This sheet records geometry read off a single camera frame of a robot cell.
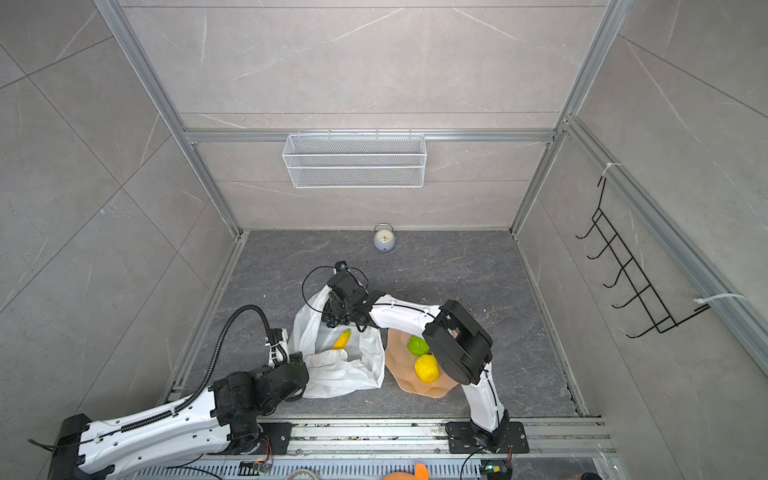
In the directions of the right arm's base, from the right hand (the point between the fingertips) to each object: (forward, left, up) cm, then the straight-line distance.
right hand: (338, 293), depth 92 cm
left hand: (-19, +7, +1) cm, 20 cm away
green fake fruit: (-17, -24, -3) cm, 29 cm away
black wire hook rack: (-24, -71, +24) cm, 78 cm away
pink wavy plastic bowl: (-21, -19, -7) cm, 29 cm away
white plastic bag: (-25, -8, +4) cm, 26 cm away
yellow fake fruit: (-23, -26, -3) cm, 35 cm away
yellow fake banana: (-13, -1, -6) cm, 14 cm away
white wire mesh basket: (+40, -5, +22) cm, 45 cm away
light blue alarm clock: (+28, -15, -5) cm, 32 cm away
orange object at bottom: (-46, -22, -4) cm, 51 cm away
